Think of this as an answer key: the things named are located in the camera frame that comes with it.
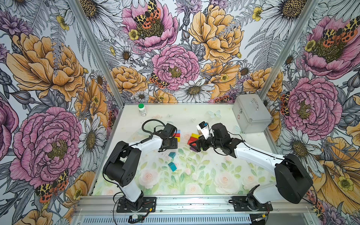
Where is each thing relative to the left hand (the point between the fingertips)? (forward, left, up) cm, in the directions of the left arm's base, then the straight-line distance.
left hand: (169, 147), depth 94 cm
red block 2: (+7, -15, -1) cm, 17 cm away
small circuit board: (-37, +16, -5) cm, 41 cm away
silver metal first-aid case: (+19, -56, +12) cm, 60 cm away
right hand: (-4, -16, +11) cm, 19 cm away
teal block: (-4, -2, -1) cm, 5 cm away
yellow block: (+9, -6, -3) cm, 11 cm away
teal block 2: (-12, -2, -2) cm, 12 cm away
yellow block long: (+9, -18, 0) cm, 20 cm away
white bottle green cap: (+30, +22, +3) cm, 37 cm away
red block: (-1, -5, +17) cm, 18 cm away
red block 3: (+5, -14, -2) cm, 15 cm away
